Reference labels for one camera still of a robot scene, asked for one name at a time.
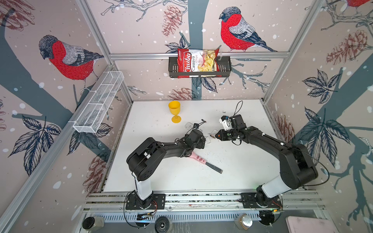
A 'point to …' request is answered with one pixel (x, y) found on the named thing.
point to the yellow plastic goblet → (175, 108)
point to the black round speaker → (161, 224)
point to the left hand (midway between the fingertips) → (199, 138)
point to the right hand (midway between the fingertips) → (215, 137)
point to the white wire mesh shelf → (91, 116)
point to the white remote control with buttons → (208, 140)
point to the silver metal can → (244, 221)
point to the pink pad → (308, 224)
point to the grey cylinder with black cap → (92, 223)
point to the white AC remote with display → (189, 125)
